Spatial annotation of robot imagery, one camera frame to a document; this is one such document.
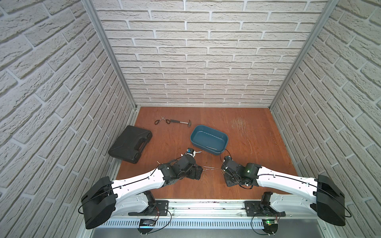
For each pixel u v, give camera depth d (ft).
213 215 2.38
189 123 3.56
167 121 3.61
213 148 3.12
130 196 1.52
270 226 2.30
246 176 1.89
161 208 2.40
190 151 2.42
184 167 2.01
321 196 1.36
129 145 3.00
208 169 2.91
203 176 2.76
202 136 3.33
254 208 2.42
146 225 2.32
